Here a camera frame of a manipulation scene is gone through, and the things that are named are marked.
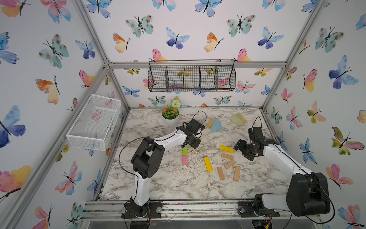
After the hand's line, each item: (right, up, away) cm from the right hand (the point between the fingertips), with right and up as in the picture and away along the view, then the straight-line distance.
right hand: (239, 149), depth 87 cm
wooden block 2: (-2, -15, -1) cm, 15 cm away
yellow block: (-19, -10, +3) cm, 21 cm away
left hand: (-25, +4, +8) cm, 27 cm away
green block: (-33, -3, +9) cm, 35 cm away
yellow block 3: (-24, +6, -2) cm, 25 cm away
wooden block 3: (-5, -10, +2) cm, 12 cm away
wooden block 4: (-6, -6, +7) cm, 11 cm away
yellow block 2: (-6, -2, +9) cm, 11 cm away
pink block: (-33, -8, +4) cm, 34 cm away
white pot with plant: (-43, +22, +9) cm, 49 cm away
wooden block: (-12, -14, -1) cm, 19 cm away
